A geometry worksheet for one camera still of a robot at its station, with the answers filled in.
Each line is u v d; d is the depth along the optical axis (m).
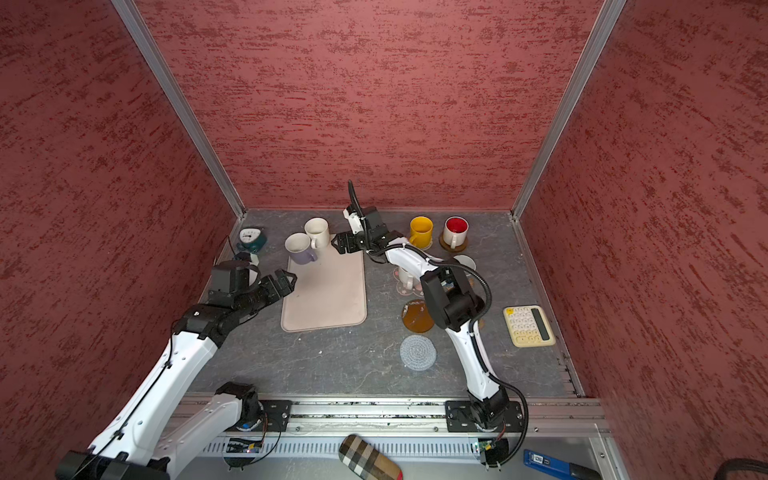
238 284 0.59
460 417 0.74
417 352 0.85
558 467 0.64
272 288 0.68
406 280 0.93
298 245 1.03
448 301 0.58
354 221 0.90
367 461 0.66
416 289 0.97
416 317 0.92
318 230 1.04
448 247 1.08
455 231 1.06
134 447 0.39
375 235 0.79
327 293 0.98
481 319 0.58
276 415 0.74
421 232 1.04
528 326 0.88
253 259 0.71
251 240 1.04
